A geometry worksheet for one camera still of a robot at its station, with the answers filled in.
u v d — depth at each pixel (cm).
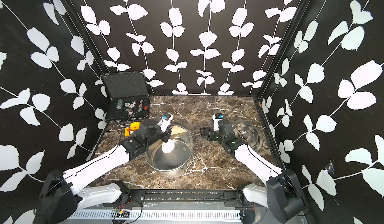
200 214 70
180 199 75
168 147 90
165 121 66
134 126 98
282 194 41
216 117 75
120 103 111
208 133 74
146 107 111
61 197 38
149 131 58
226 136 64
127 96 114
